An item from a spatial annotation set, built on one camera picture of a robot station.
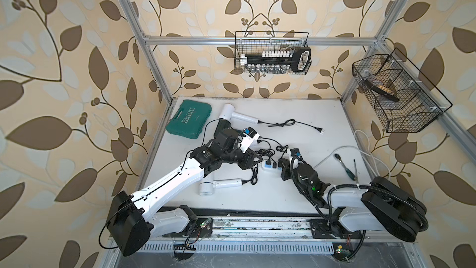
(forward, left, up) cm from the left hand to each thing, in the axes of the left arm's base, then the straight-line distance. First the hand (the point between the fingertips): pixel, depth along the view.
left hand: (256, 154), depth 72 cm
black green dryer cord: (+14, -14, -18) cm, 27 cm away
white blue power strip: (+3, -7, -19) cm, 21 cm away
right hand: (+5, -12, -15) cm, 20 cm away
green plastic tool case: (+31, +36, -17) cm, 51 cm away
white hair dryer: (+37, +15, -16) cm, 43 cm away
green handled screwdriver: (+3, -46, -20) cm, 50 cm away
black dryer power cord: (+12, -8, -21) cm, 25 cm away
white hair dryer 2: (-7, +21, -17) cm, 28 cm away
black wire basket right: (+17, -58, +14) cm, 62 cm away
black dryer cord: (-1, 0, -21) cm, 21 cm away
